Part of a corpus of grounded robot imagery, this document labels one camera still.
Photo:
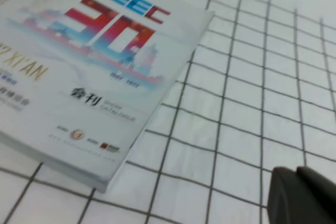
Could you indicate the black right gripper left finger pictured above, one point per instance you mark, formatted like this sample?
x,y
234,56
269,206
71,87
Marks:
x,y
291,201

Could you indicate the white catalogue book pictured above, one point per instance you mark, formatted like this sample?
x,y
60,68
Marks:
x,y
80,79

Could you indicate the white grid tablecloth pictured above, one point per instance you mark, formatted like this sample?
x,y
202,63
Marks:
x,y
258,92

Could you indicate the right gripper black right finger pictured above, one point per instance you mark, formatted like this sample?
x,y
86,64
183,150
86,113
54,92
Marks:
x,y
322,188

